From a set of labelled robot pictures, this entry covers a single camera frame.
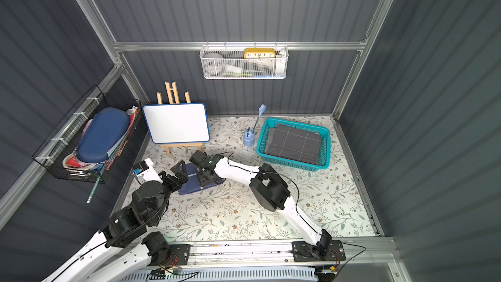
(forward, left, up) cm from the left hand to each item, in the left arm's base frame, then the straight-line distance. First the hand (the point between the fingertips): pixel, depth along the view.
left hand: (174, 167), depth 68 cm
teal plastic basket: (+19, -63, -17) cm, 68 cm away
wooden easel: (+34, +7, +2) cm, 35 cm away
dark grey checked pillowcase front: (+25, -49, -19) cm, 58 cm away
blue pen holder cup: (+29, -26, -18) cm, 43 cm away
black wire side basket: (0, +35, +8) cm, 36 cm away
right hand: (+10, -7, -25) cm, 28 cm away
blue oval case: (+9, +25, +8) cm, 28 cm away
